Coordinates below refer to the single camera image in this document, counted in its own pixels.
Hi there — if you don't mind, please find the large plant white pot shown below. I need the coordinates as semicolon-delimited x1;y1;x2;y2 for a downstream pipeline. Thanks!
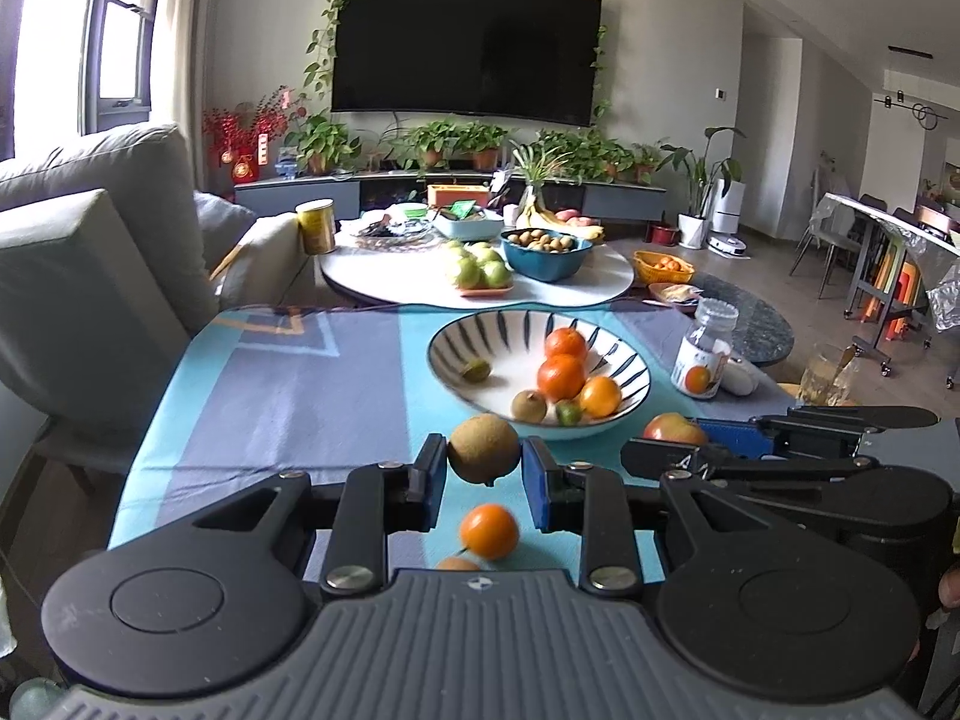
656;125;745;249

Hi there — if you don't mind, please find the white round device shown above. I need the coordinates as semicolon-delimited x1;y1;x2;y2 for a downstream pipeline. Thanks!
719;356;760;397

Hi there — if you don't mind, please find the red apple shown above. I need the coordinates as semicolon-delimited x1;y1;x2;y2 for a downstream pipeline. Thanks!
643;411;709;445

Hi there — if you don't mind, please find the grey sofa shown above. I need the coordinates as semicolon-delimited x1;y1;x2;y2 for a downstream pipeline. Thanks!
2;124;254;475

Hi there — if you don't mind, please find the black wall television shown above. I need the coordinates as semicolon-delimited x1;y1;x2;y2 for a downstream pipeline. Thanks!
331;0;602;127

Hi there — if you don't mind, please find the white air purifier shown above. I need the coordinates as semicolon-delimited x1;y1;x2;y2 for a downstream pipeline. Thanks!
711;181;745;234

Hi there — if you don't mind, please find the glass cup with spoon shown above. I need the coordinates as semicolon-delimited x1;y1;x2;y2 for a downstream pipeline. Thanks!
796;343;856;406

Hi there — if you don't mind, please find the yellow tin can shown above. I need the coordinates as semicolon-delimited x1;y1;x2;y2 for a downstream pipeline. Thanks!
295;199;337;255

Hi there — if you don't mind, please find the yellow orange in bowl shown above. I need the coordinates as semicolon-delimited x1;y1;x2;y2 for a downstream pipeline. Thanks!
578;376;623;419

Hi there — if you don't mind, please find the grey tv cabinet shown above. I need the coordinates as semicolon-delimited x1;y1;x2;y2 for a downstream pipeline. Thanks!
235;171;667;223

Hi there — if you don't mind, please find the brown kiwi in bowl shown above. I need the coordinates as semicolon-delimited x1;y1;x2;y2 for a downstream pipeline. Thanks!
511;390;548;424

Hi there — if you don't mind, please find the orange storage box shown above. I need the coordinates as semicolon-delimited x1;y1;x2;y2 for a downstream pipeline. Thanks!
428;184;490;208

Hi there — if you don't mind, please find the round white coffee table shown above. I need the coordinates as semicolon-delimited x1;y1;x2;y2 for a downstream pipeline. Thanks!
319;234;635;309

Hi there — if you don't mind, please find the orange basket of tangerines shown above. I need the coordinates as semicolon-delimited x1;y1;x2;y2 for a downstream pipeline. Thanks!
633;250;695;284

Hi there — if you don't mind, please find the blue bowl of nuts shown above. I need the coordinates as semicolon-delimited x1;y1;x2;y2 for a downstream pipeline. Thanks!
500;227;592;283

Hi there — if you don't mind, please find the orange tangerine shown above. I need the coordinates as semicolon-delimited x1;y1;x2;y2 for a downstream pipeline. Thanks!
537;356;586;401
459;504;519;561
544;327;589;361

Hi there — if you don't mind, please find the pink snack dish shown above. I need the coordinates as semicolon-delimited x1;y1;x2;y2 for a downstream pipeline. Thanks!
647;283;701;305

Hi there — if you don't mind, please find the light blue snack tray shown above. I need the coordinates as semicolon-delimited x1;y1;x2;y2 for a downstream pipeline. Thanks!
431;210;505;242

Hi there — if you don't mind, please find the brown kiwi fruit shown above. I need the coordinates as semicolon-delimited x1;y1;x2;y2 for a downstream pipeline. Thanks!
448;413;521;486

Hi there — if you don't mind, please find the beige cushion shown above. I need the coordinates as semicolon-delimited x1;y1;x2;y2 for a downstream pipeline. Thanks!
210;213;314;310

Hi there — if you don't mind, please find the person right hand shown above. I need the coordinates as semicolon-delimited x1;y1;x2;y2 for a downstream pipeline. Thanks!
926;566;960;629

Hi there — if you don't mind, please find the red flower decoration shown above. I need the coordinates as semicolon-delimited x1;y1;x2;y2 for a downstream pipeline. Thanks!
202;86;299;185

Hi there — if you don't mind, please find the orange tangerine on cloth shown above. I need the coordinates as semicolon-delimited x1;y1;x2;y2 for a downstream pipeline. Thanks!
459;504;519;561

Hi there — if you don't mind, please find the covered dining table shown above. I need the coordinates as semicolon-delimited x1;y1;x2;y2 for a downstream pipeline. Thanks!
794;193;958;377

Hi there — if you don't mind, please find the dark marble side table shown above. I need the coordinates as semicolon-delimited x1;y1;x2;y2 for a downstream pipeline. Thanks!
644;271;794;369

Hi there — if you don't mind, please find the small dark green fruit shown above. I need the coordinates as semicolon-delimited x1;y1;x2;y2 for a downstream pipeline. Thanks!
459;358;491;383

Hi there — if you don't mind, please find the banana bunch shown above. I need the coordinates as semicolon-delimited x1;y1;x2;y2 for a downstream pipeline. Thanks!
514;185;605;244

